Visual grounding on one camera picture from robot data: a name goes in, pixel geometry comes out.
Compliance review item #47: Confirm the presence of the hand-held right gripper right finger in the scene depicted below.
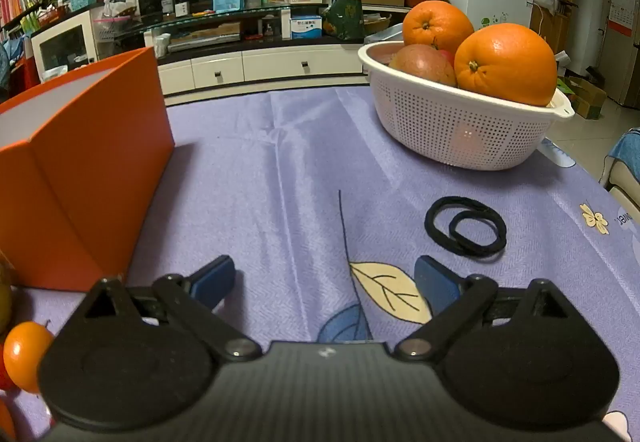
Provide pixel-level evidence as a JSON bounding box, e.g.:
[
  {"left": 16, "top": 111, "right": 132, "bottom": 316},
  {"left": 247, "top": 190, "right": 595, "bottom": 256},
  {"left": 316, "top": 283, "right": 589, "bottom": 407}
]
[{"left": 394, "top": 256, "right": 576, "bottom": 363}]

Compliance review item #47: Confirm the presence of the red apple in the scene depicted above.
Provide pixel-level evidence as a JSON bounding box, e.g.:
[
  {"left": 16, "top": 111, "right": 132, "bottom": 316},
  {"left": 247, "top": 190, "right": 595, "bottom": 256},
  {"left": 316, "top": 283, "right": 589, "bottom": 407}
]
[{"left": 389, "top": 44, "right": 458, "bottom": 88}]

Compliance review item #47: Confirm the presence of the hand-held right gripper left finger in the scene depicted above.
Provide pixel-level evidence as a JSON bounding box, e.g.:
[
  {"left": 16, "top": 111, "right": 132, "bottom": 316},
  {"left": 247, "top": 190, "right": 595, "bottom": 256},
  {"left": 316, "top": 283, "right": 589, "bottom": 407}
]
[{"left": 75, "top": 256, "right": 262, "bottom": 363}]

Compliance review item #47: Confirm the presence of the purple printed tablecloth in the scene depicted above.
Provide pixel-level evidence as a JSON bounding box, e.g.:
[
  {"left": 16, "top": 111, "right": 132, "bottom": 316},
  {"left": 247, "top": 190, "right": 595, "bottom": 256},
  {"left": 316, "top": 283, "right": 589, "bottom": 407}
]
[{"left": 0, "top": 84, "right": 640, "bottom": 442}]

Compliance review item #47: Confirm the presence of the white plastic colander basket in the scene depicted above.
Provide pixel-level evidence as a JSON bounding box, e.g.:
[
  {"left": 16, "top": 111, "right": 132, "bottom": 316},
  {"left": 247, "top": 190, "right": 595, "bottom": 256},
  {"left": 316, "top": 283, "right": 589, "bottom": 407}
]
[{"left": 357, "top": 41, "right": 576, "bottom": 171}]

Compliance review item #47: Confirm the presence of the dark green bag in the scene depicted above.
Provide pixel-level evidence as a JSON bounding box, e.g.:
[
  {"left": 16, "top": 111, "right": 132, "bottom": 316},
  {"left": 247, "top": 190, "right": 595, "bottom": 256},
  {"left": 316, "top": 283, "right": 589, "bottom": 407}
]
[{"left": 321, "top": 0, "right": 364, "bottom": 42}]

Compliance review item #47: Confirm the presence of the large orange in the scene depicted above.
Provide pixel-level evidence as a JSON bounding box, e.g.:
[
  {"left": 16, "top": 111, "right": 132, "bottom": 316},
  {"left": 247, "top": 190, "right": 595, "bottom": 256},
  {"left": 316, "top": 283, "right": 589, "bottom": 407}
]
[
  {"left": 402, "top": 0, "right": 475, "bottom": 55},
  {"left": 454, "top": 23, "right": 558, "bottom": 107}
]

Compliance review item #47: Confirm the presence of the cardboard box on floor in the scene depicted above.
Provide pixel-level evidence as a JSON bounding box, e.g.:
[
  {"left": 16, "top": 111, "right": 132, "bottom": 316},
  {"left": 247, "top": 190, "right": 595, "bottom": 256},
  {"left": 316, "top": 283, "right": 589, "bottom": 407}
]
[{"left": 565, "top": 76, "right": 608, "bottom": 119}]

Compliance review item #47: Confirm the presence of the white glass-door cabinet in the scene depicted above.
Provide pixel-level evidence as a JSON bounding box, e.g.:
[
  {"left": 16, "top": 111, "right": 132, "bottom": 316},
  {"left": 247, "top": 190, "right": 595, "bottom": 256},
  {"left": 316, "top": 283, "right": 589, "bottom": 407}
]
[{"left": 31, "top": 9, "right": 98, "bottom": 83}]

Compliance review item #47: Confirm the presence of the wall calendar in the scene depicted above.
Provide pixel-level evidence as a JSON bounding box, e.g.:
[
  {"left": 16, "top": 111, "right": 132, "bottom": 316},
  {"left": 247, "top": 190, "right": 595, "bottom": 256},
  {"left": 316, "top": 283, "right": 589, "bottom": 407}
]
[{"left": 609, "top": 0, "right": 640, "bottom": 30}]

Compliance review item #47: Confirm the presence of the large black hair tie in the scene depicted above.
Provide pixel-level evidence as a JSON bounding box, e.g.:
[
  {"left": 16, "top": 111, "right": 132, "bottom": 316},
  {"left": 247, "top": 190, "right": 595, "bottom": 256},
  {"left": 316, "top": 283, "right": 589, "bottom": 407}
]
[{"left": 425, "top": 196, "right": 506, "bottom": 254}]

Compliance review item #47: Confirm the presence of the orange cardboard box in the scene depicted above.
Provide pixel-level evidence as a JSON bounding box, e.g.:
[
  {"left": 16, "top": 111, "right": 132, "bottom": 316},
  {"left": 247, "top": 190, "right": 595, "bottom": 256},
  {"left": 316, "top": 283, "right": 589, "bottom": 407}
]
[{"left": 0, "top": 47, "right": 176, "bottom": 293}]

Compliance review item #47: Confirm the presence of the white television cabinet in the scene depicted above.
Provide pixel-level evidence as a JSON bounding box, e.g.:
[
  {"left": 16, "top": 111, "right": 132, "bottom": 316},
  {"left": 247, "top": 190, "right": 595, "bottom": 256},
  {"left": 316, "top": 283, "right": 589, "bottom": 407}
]
[{"left": 97, "top": 4, "right": 406, "bottom": 98}]

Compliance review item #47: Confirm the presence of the small black hair tie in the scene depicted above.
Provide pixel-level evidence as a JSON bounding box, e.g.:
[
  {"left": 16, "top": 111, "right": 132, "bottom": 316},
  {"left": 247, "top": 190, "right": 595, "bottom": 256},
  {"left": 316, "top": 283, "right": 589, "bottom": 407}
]
[{"left": 449, "top": 211, "right": 507, "bottom": 258}]

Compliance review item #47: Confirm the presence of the blue and white carton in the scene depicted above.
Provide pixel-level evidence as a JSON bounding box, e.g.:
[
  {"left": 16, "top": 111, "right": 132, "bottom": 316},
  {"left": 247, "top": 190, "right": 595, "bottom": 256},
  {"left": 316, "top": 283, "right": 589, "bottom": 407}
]
[{"left": 291, "top": 15, "right": 323, "bottom": 40}]

